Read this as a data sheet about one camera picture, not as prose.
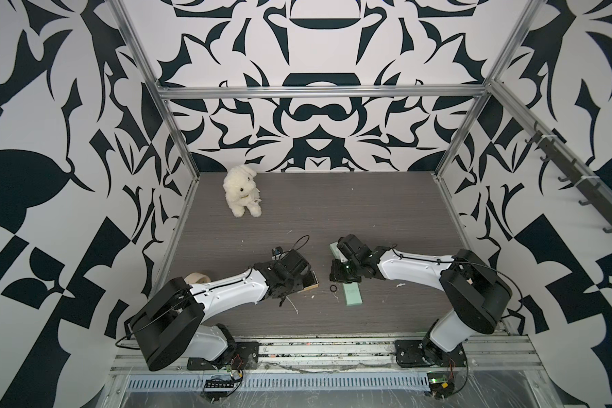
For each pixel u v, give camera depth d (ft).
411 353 2.44
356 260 2.30
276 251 2.65
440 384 2.33
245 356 2.43
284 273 2.17
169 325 1.38
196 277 2.55
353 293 2.78
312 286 2.80
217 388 2.39
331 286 2.86
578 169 1.98
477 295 1.49
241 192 3.03
